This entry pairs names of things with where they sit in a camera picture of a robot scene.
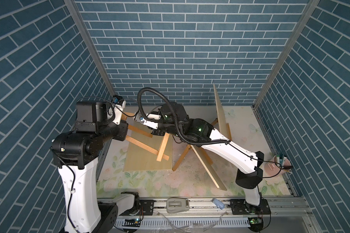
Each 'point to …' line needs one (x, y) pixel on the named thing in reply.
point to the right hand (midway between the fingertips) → (149, 115)
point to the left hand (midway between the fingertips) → (127, 121)
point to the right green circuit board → (256, 223)
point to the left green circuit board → (134, 223)
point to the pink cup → (279, 165)
